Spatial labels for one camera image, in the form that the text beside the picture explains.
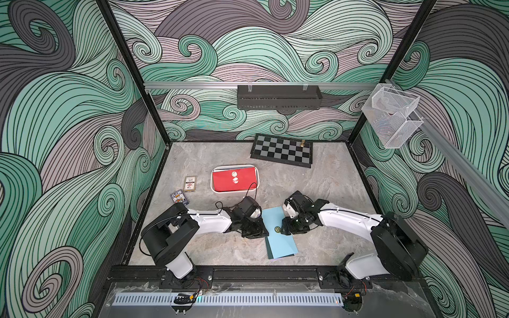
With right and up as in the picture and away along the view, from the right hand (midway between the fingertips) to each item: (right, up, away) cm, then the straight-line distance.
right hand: (287, 231), depth 85 cm
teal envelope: (-3, -5, -3) cm, 7 cm away
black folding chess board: (+2, +37, +27) cm, 45 cm away
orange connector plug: (-38, -18, -16) cm, 44 cm away
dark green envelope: (-8, -7, -6) cm, 12 cm away
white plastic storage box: (-32, +27, +16) cm, 45 cm away
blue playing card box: (-52, +13, +10) cm, 54 cm away
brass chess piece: (+14, +40, +28) cm, 51 cm away
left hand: (-9, 0, -3) cm, 9 cm away
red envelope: (-24, +21, +13) cm, 34 cm away
